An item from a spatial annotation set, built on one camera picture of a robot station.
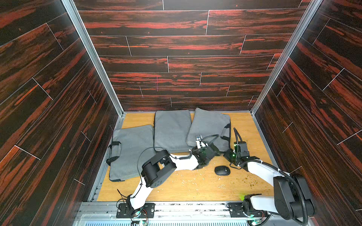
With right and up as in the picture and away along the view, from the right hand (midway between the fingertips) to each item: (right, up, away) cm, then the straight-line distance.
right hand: (227, 153), depth 93 cm
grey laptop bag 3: (-7, +17, +12) cm, 22 cm away
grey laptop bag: (-67, +3, +2) cm, 67 cm away
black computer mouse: (-6, -9, -7) cm, 13 cm away
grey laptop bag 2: (-39, +15, +10) cm, 43 cm away
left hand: (-14, +5, -1) cm, 15 cm away
